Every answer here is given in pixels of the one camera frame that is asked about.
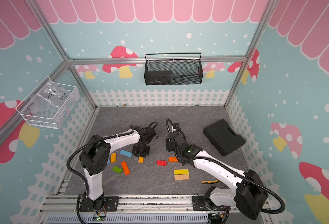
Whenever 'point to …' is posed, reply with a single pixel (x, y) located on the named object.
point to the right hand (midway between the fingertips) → (171, 139)
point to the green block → (117, 169)
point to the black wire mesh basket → (173, 68)
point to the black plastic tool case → (223, 137)
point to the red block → (161, 163)
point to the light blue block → (108, 161)
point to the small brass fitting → (124, 104)
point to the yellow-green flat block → (181, 171)
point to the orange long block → (125, 167)
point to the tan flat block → (181, 177)
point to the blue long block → (126, 153)
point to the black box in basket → (159, 77)
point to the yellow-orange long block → (141, 159)
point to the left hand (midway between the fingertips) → (142, 158)
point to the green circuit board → (98, 218)
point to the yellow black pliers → (210, 181)
